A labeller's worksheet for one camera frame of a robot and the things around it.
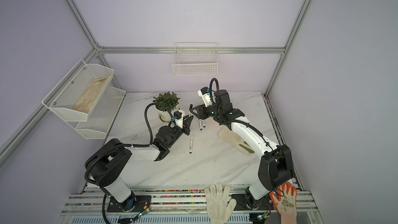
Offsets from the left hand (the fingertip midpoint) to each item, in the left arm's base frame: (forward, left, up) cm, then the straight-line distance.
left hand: (191, 115), depth 83 cm
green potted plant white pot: (+14, +14, -4) cm, 21 cm away
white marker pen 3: (+8, -7, -19) cm, 22 cm away
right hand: (-1, -1, +7) cm, 7 cm away
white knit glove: (-40, -14, -20) cm, 47 cm away
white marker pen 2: (+8, -4, -19) cm, 21 cm away
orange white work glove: (-37, -46, -18) cm, 62 cm away
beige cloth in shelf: (0, +53, +10) cm, 54 cm away
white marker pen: (-8, +1, -19) cm, 21 cm away
